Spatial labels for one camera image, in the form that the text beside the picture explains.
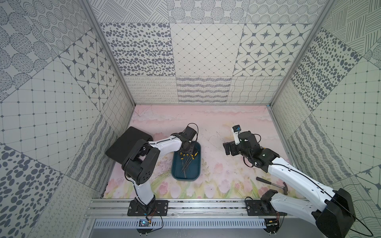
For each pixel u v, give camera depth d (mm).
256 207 747
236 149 705
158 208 734
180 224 702
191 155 906
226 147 727
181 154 926
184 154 907
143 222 716
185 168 871
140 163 477
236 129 701
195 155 910
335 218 453
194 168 862
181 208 755
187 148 727
